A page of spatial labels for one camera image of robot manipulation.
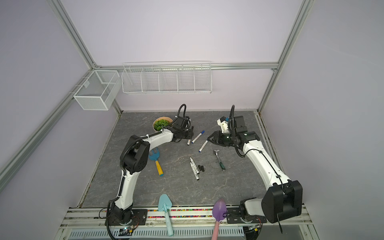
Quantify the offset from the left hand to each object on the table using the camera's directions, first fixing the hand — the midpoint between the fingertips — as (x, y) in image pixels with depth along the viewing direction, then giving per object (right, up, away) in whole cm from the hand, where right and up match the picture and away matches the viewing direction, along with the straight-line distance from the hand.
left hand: (192, 134), depth 101 cm
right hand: (+11, -2, -22) cm, 24 cm away
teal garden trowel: (-13, -34, -25) cm, 44 cm away
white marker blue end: (+7, +1, +6) cm, 9 cm away
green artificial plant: (-22, +7, -5) cm, 23 cm away
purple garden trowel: (+15, -38, -25) cm, 48 cm away
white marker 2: (+1, -20, -12) cm, 24 cm away
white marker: (-3, -5, -2) cm, 6 cm away
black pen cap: (+6, -20, -12) cm, 24 cm away
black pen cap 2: (+4, -19, -10) cm, 22 cm away
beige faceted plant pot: (-19, +11, 0) cm, 22 cm away
